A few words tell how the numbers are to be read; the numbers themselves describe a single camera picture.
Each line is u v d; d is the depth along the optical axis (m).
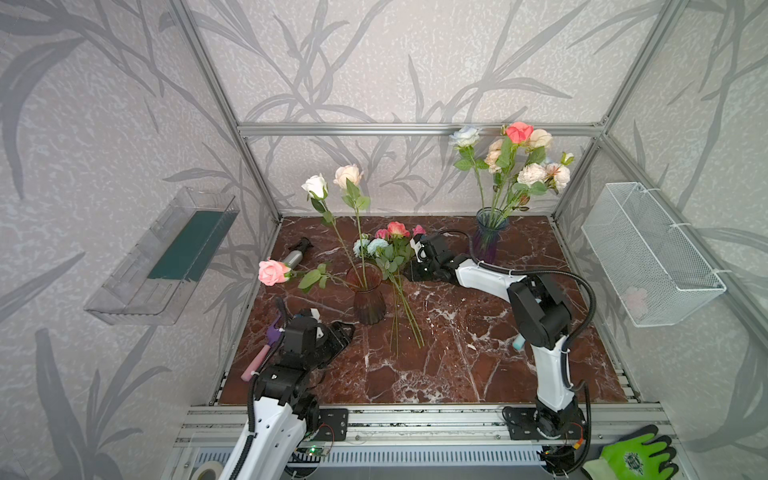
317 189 0.69
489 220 0.94
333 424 0.74
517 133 0.80
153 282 0.63
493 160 0.86
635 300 0.72
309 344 0.63
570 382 0.61
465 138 0.81
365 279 0.82
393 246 1.05
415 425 0.75
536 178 0.79
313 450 0.71
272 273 0.55
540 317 0.53
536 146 0.82
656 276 0.62
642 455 0.69
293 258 1.05
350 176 0.74
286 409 0.52
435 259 0.77
